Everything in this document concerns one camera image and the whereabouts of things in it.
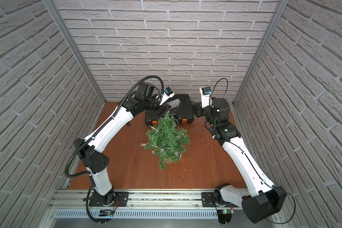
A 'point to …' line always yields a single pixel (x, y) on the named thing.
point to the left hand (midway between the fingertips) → (171, 102)
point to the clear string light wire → (153, 151)
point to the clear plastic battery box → (174, 103)
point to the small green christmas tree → (166, 140)
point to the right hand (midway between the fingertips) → (200, 98)
